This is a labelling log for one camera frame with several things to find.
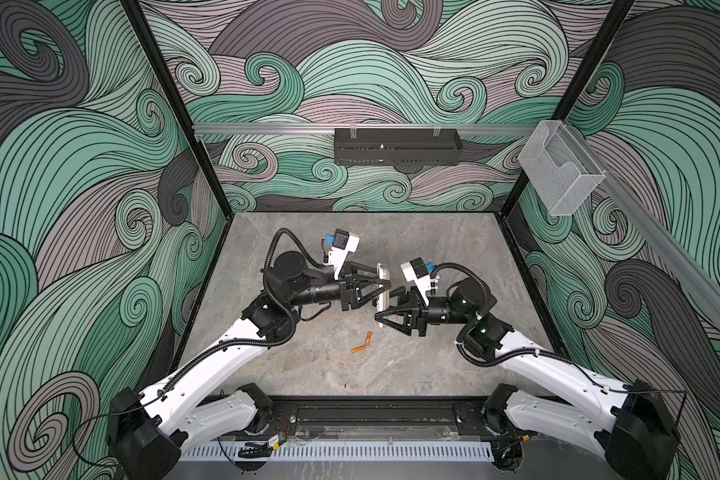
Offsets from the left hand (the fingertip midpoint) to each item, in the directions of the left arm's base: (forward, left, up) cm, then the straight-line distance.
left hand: (387, 280), depth 58 cm
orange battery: (+2, +2, -37) cm, 37 cm away
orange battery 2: (-1, +5, -37) cm, 37 cm away
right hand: (-4, +2, -7) cm, 8 cm away
